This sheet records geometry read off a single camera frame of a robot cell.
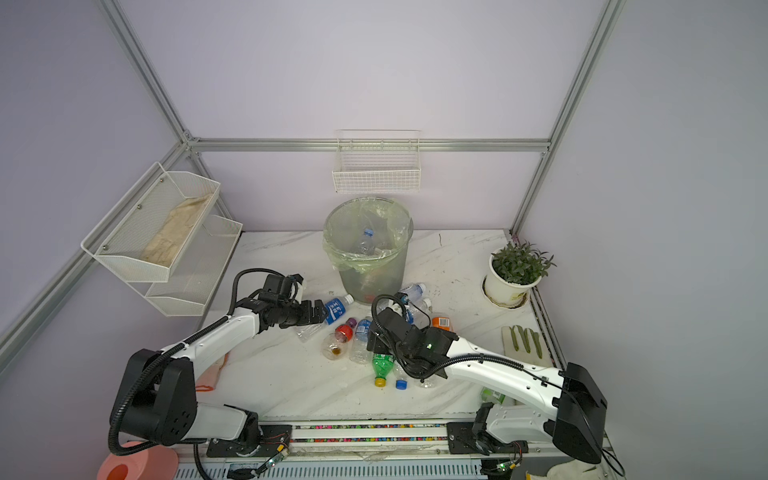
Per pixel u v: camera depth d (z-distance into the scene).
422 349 0.54
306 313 0.79
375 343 0.66
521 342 0.90
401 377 0.81
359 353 0.83
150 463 0.61
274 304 0.70
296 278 0.84
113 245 0.66
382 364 0.82
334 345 0.83
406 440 0.75
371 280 0.93
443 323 0.90
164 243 0.77
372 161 0.95
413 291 1.01
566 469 0.70
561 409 0.40
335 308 0.92
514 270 0.87
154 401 0.42
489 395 0.76
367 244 0.99
